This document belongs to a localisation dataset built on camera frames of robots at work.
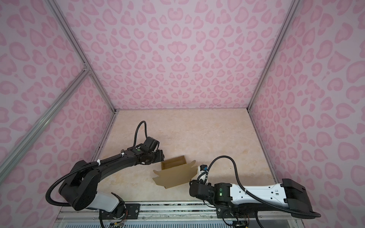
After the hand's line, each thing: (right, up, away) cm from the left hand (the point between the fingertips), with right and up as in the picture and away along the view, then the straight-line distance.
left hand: (162, 156), depth 89 cm
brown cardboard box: (+10, -1, -23) cm, 25 cm away
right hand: (+18, -13, -12) cm, 25 cm away
